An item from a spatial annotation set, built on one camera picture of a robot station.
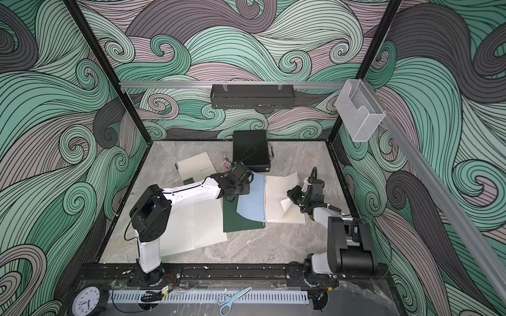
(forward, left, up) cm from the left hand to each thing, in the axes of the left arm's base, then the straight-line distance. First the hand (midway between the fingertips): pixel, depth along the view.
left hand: (246, 184), depth 90 cm
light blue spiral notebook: (-5, -11, -7) cm, 14 cm away
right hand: (-1, -19, -4) cm, 19 cm away
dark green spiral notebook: (-14, +6, -11) cm, 18 cm away
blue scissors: (-43, +6, -8) cm, 45 cm away
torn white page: (-15, +17, -10) cm, 25 cm away
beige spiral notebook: (+17, +27, -9) cm, 33 cm away
